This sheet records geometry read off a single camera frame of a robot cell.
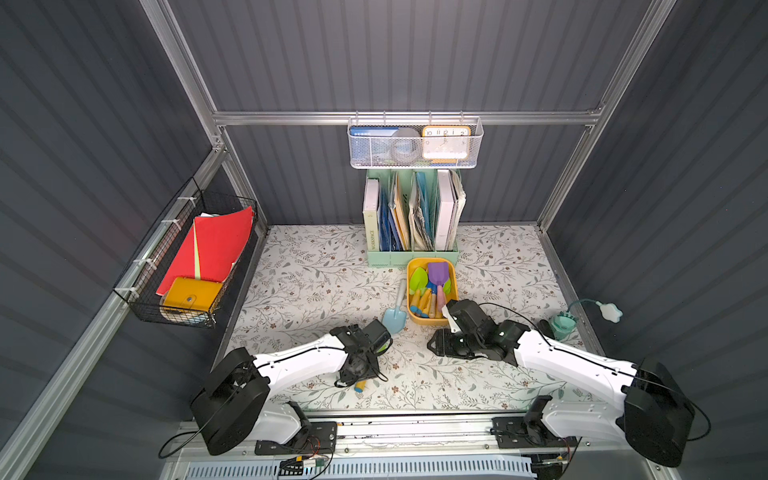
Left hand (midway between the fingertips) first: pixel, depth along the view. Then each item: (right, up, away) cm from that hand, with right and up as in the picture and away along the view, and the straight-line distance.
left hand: (369, 373), depth 83 cm
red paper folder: (-41, +35, -6) cm, 54 cm away
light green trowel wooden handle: (+15, +22, +16) cm, 31 cm away
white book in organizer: (0, +45, +6) cm, 46 cm away
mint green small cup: (+56, +13, +2) cm, 57 cm away
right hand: (+19, +9, -2) cm, 21 cm away
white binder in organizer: (+24, +47, +11) cm, 54 cm away
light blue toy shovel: (+7, +13, +12) cm, 19 cm away
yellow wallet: (-37, +25, -19) cm, 49 cm away
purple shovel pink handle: (+22, +27, +19) cm, 39 cm away
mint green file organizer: (+13, +46, +13) cm, 50 cm away
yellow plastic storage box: (+19, +23, +16) cm, 34 cm away
